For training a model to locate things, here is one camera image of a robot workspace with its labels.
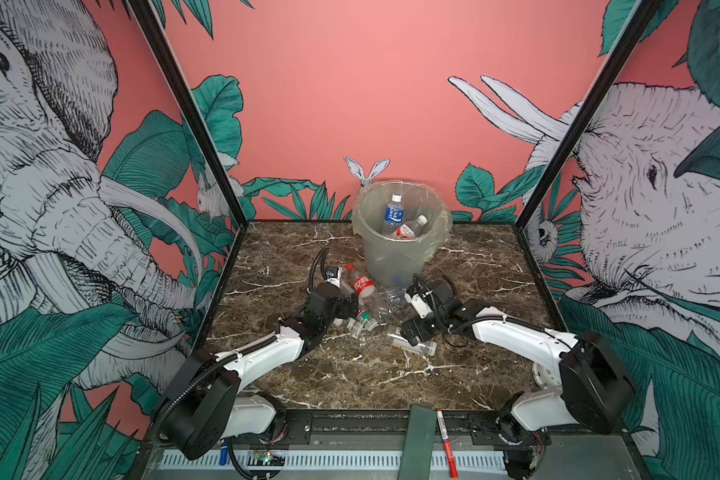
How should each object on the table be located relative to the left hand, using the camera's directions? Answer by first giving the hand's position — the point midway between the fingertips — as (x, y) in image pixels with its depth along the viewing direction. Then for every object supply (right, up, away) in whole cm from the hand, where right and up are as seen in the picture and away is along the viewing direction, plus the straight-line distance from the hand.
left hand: (343, 287), depth 87 cm
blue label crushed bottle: (+16, +23, +9) cm, 30 cm away
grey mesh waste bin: (+19, +19, +9) cm, 28 cm away
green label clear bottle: (+5, -11, +3) cm, 13 cm away
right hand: (+19, -11, -1) cm, 22 cm away
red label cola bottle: (+5, -1, +9) cm, 10 cm away
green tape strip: (+20, -37, -16) cm, 45 cm away
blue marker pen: (-27, -37, -17) cm, 49 cm away
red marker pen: (+27, -38, -17) cm, 49 cm away
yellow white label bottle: (+17, -16, -2) cm, 24 cm away
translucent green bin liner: (+14, +7, +8) cm, 18 cm away
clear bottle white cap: (+16, -4, +9) cm, 19 cm away
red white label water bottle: (+21, +18, +9) cm, 29 cm away
